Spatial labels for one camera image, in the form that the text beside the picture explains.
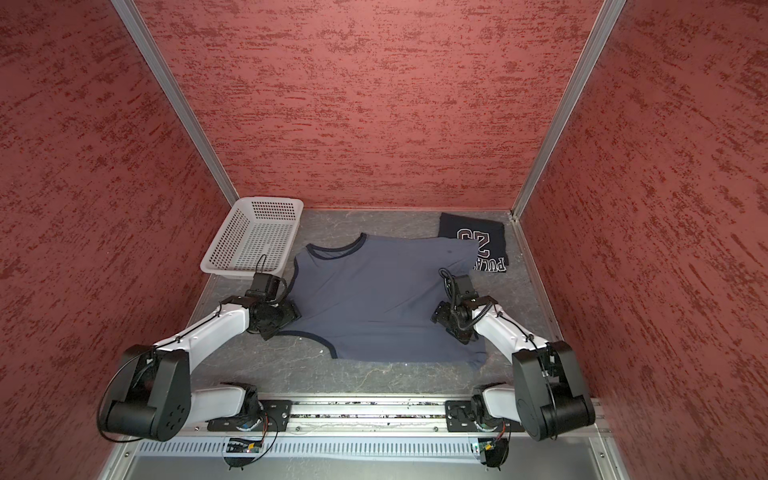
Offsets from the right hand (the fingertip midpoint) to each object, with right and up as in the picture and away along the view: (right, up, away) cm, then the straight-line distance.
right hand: (442, 329), depth 89 cm
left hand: (-46, +1, 0) cm, 46 cm away
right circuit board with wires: (+10, -24, -18) cm, 32 cm away
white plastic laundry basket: (-67, +29, +23) cm, 76 cm away
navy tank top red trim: (+21, +22, +18) cm, 36 cm away
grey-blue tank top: (-15, +8, +6) cm, 18 cm away
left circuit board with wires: (-53, -24, -16) cm, 61 cm away
